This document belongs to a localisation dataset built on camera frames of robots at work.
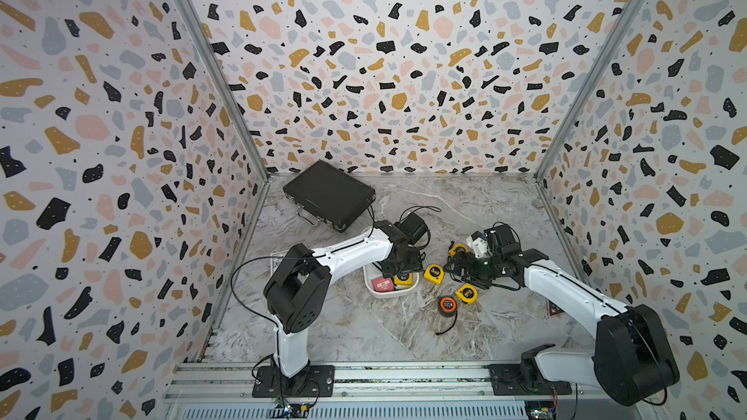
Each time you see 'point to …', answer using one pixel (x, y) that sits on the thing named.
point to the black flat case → (325, 192)
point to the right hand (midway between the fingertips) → (453, 272)
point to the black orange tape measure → (447, 306)
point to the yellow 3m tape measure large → (434, 273)
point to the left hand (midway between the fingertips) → (415, 269)
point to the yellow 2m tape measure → (452, 250)
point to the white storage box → (373, 271)
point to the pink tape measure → (382, 284)
